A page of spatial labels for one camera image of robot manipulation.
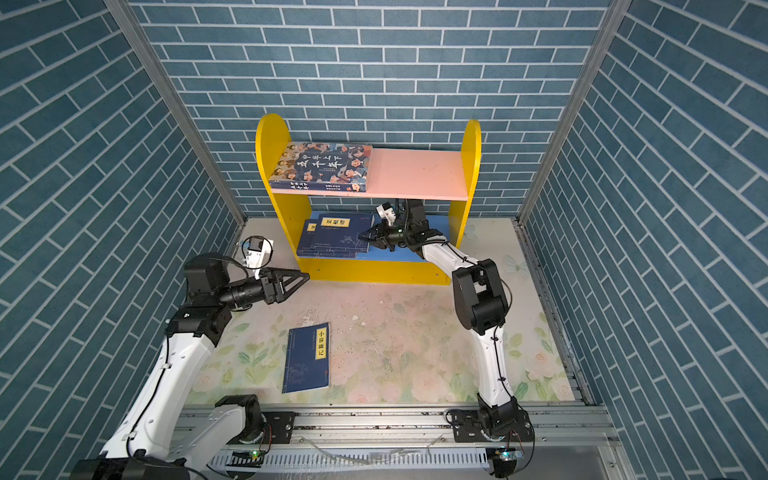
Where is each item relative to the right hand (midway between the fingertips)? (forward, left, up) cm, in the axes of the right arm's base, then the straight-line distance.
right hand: (359, 235), depth 90 cm
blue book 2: (+1, +8, -1) cm, 8 cm away
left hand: (-22, +9, +9) cm, 25 cm away
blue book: (-33, +11, -18) cm, 39 cm away
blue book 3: (-3, +16, -3) cm, 17 cm away
